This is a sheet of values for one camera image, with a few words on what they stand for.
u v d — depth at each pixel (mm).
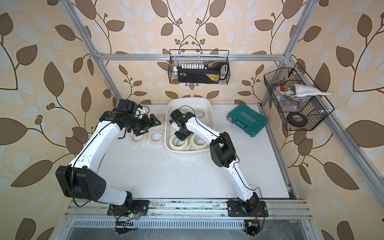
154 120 727
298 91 630
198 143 959
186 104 843
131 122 654
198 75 843
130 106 641
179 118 720
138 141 966
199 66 825
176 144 953
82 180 401
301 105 728
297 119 720
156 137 1016
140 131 724
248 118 1050
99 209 753
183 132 824
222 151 578
